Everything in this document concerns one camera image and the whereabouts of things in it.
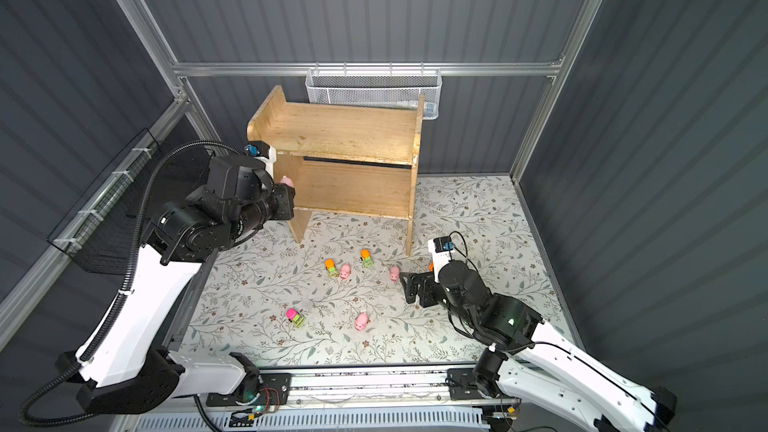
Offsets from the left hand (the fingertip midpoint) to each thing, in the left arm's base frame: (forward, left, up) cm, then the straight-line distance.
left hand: (291, 191), depth 63 cm
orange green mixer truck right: (+5, -14, -38) cm, 41 cm away
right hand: (-12, -27, -18) cm, 35 cm away
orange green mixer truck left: (+3, -3, -38) cm, 38 cm away
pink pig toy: (+1, -7, -39) cm, 39 cm away
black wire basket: (-3, +43, -7) cm, 44 cm away
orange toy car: (+2, -35, -40) cm, 53 cm away
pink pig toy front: (-15, -12, -38) cm, 43 cm away
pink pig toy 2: (-1, -23, -38) cm, 44 cm away
